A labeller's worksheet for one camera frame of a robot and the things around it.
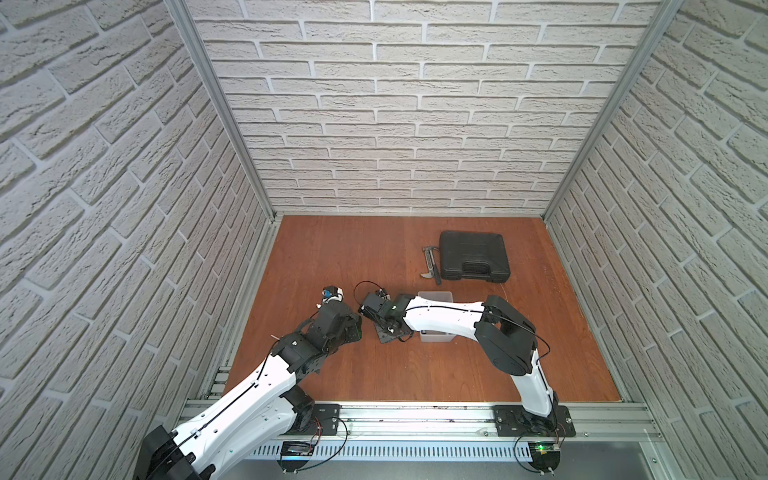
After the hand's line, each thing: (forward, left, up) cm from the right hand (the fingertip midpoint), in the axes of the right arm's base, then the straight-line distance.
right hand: (392, 330), depth 90 cm
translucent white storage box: (-4, -12, +2) cm, 13 cm away
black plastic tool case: (+22, -31, +6) cm, 38 cm away
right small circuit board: (-34, -35, -1) cm, 49 cm away
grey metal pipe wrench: (+23, -15, +2) cm, 27 cm away
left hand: (-1, +8, +12) cm, 15 cm away
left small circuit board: (-30, +25, +1) cm, 39 cm away
